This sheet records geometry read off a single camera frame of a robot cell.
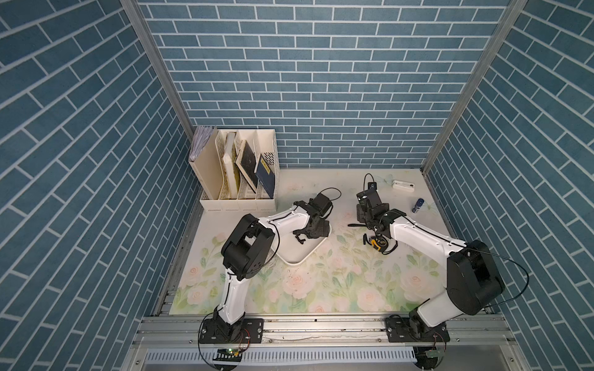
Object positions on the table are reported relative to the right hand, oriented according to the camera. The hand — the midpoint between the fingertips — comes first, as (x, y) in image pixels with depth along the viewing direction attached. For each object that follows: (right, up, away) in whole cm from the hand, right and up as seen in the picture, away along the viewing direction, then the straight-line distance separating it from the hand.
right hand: (372, 208), depth 91 cm
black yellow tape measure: (+3, -14, 0) cm, 14 cm away
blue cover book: (-45, +14, +14) cm, 49 cm away
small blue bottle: (+22, +2, +6) cm, 23 cm away
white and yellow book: (-56, +19, -2) cm, 59 cm away
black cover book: (-52, +19, +7) cm, 56 cm away
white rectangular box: (+21, +9, +21) cm, 31 cm away
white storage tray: (-35, -16, +2) cm, 38 cm away
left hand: (-21, -10, +4) cm, 23 cm away
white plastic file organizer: (-46, +30, +14) cm, 57 cm away
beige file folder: (-68, +20, +2) cm, 70 cm away
